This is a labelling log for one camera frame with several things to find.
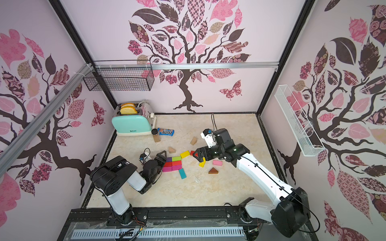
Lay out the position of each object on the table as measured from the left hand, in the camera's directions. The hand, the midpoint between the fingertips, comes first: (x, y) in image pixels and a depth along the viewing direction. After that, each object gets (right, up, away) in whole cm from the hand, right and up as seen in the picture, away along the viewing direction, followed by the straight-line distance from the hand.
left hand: (166, 157), depth 94 cm
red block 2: (+8, -3, -2) cm, 8 cm away
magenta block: (+1, -7, -4) cm, 8 cm away
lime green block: (+7, -1, +1) cm, 7 cm away
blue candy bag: (-1, +16, +13) cm, 20 cm away
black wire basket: (-44, +59, +28) cm, 78 cm away
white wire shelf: (+75, +21, -14) cm, 79 cm away
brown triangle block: (+30, -7, -6) cm, 31 cm away
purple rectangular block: (+2, -1, -1) cm, 3 cm away
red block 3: (+16, +2, +4) cm, 17 cm away
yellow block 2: (+24, -4, -2) cm, 24 cm away
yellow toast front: (-26, +31, +2) cm, 40 cm away
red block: (+2, -3, -4) cm, 6 cm away
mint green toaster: (-24, +25, +2) cm, 35 cm away
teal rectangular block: (+11, -9, -6) cm, 15 cm away
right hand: (+22, +5, -17) cm, 28 cm away
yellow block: (+12, +1, +3) cm, 12 cm away
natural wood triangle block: (+3, +4, +4) cm, 6 cm away
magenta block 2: (+7, -6, -4) cm, 10 cm away
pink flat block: (+33, -3, -2) cm, 33 cm away
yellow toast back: (-27, +35, +6) cm, 45 cm away
